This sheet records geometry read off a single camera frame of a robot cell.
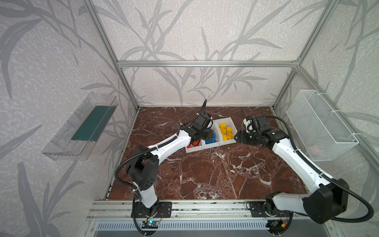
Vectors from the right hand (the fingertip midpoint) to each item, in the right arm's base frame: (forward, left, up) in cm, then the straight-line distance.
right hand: (238, 133), depth 82 cm
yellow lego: (+17, +5, -17) cm, 24 cm away
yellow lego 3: (+13, +2, -15) cm, 20 cm away
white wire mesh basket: (-10, -31, +16) cm, 37 cm away
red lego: (+4, +25, -17) cm, 31 cm away
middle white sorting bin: (+14, +12, -14) cm, 23 cm away
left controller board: (-41, +46, -19) cm, 65 cm away
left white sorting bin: (0, +21, -15) cm, 26 cm away
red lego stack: (0, +29, -15) cm, 33 cm away
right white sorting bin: (+18, +1, -15) cm, 23 cm away
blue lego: (+9, +12, -18) cm, 23 cm away
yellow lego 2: (+7, +5, -15) cm, 18 cm away
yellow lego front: (+13, +6, -16) cm, 22 cm away
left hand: (+5, +15, -2) cm, 15 cm away
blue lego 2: (+5, +13, -16) cm, 22 cm away
